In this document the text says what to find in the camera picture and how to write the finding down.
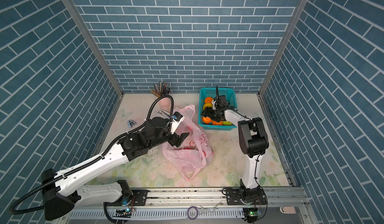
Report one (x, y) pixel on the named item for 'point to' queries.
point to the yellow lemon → (207, 104)
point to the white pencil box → (163, 113)
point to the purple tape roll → (192, 212)
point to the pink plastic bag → (194, 150)
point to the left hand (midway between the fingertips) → (183, 128)
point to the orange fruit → (208, 99)
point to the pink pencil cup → (165, 103)
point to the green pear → (227, 123)
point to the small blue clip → (130, 123)
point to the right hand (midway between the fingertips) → (205, 113)
